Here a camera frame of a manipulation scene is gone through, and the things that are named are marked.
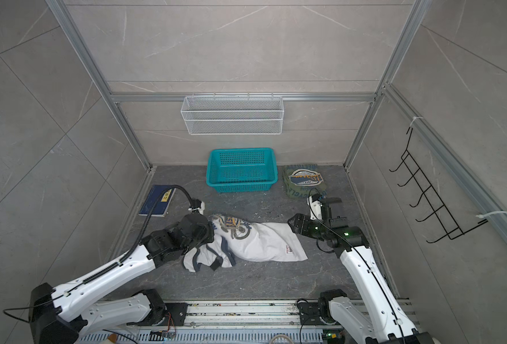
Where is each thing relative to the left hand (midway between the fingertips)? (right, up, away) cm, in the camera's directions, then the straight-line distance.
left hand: (216, 221), depth 76 cm
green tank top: (+38, +16, +34) cm, 54 cm away
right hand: (+30, -1, 0) cm, 30 cm away
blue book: (-38, +7, +30) cm, 49 cm away
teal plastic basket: (+5, +21, +42) cm, 47 cm away
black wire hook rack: (+71, +5, -12) cm, 72 cm away
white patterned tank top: (+7, -8, +5) cm, 12 cm away
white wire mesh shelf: (+3, +46, +25) cm, 53 cm away
